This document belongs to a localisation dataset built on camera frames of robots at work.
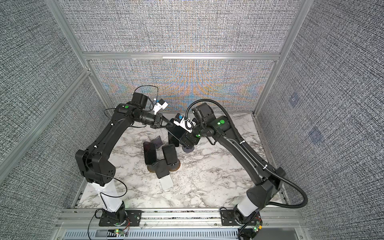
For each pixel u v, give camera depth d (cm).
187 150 99
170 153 81
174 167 90
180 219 75
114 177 54
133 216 74
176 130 73
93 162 46
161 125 71
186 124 61
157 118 68
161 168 94
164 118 72
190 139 62
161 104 72
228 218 73
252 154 43
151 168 90
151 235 70
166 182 85
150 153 82
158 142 100
